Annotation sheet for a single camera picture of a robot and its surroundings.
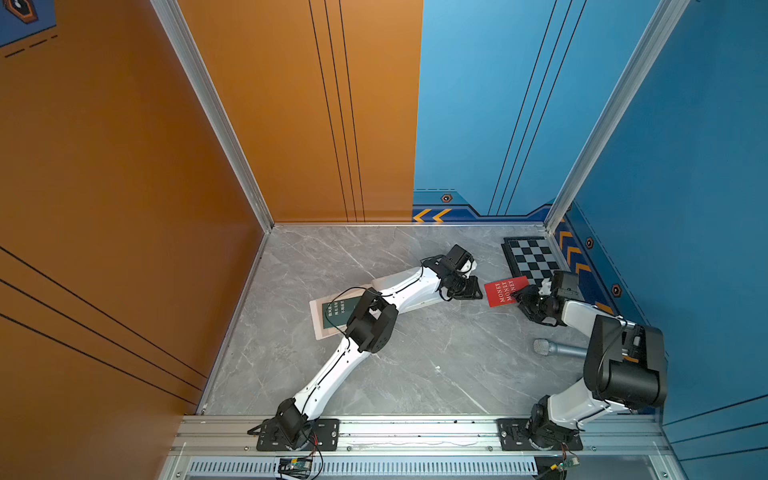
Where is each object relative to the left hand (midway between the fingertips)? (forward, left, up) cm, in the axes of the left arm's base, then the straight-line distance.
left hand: (484, 293), depth 96 cm
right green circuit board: (-44, -12, -3) cm, 46 cm away
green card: (-7, +47, -2) cm, 47 cm away
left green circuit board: (-46, +52, -6) cm, 70 cm away
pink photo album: (-4, +55, -4) cm, 55 cm away
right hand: (-1, -10, 0) cm, 10 cm away
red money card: (+1, -7, -2) cm, 7 cm away
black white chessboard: (+15, -19, 0) cm, 25 cm away
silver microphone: (-18, -14, 0) cm, 22 cm away
